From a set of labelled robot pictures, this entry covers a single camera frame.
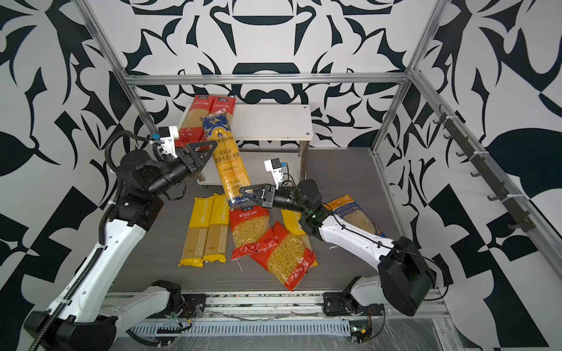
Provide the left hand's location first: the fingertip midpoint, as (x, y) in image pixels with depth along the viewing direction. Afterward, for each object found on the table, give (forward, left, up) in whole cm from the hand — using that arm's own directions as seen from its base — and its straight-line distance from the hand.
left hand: (213, 143), depth 61 cm
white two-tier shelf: (+22, -18, -10) cm, 30 cm away
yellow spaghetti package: (-12, +15, -42) cm, 46 cm away
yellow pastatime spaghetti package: (-2, +7, -42) cm, 43 cm away
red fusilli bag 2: (-20, -21, -39) cm, 49 cm away
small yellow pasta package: (-3, -23, -42) cm, 48 cm away
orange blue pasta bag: (0, -46, -38) cm, 60 cm away
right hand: (-10, -8, -9) cm, 16 cm away
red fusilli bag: (-8, -6, -40) cm, 41 cm away
